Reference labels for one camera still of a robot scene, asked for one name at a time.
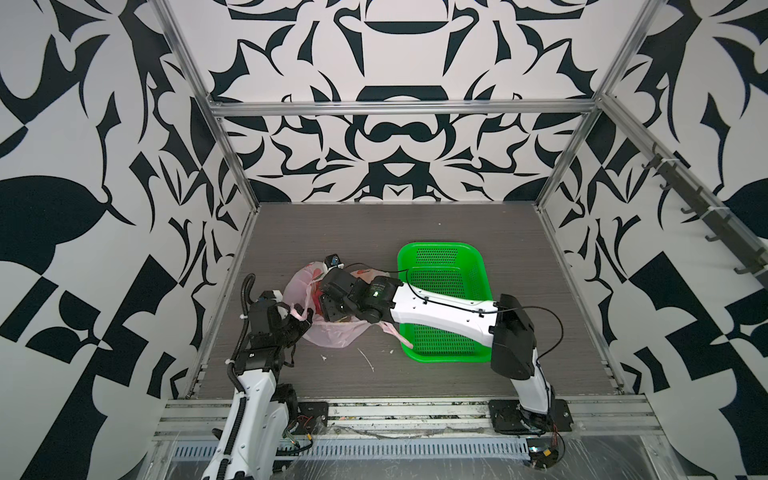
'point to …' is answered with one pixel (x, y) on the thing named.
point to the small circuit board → (543, 452)
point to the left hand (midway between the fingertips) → (312, 305)
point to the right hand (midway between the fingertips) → (327, 301)
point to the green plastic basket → (459, 268)
